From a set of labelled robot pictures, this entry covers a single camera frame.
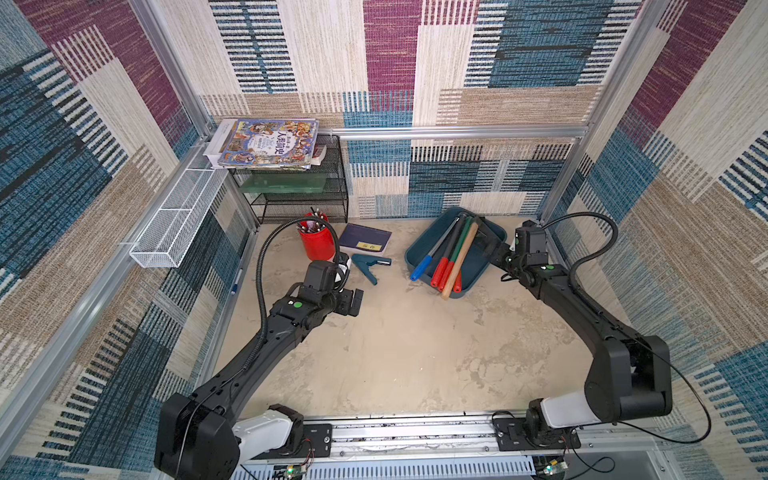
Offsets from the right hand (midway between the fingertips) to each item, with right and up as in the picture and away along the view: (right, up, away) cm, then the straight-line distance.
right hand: (499, 256), depth 89 cm
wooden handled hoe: (-10, -2, +7) cm, 12 cm away
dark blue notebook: (-42, +5, +23) cm, 48 cm away
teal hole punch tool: (-41, -2, +17) cm, 45 cm away
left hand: (-45, -9, -6) cm, 46 cm away
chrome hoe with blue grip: (-21, -2, +8) cm, 23 cm away
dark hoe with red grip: (-16, -4, +7) cm, 18 cm away
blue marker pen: (-87, -10, +19) cm, 90 cm away
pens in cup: (-59, +10, +15) cm, 62 cm away
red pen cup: (-57, +6, +14) cm, 59 cm away
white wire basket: (-84, +5, -19) cm, 87 cm away
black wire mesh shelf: (-74, +22, +23) cm, 81 cm away
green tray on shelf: (-70, +23, +8) cm, 75 cm away
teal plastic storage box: (-19, +5, +19) cm, 27 cm away
